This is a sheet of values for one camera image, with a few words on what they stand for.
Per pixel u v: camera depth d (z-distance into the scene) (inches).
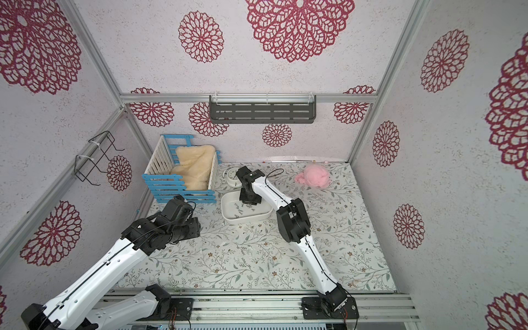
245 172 33.7
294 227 25.2
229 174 43.1
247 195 34.8
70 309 15.2
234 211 39.5
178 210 21.7
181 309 28.8
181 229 26.5
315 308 28.9
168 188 42.8
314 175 41.2
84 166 28.6
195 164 42.5
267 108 37.1
